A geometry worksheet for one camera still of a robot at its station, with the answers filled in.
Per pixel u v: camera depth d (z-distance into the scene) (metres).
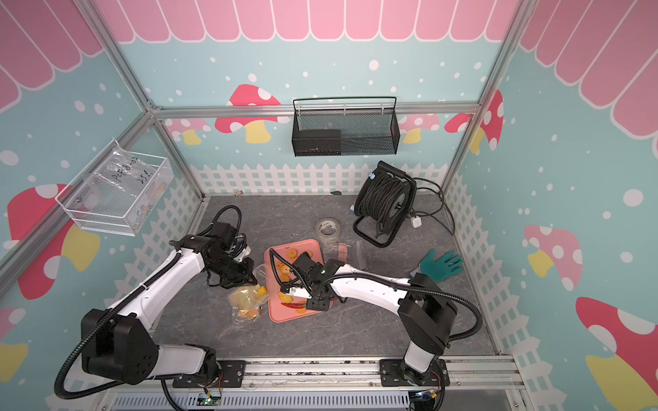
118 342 0.41
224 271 0.68
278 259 0.64
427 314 0.44
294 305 0.83
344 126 0.95
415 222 1.06
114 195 0.75
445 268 0.95
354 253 1.00
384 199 0.89
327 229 1.08
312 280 0.61
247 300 0.85
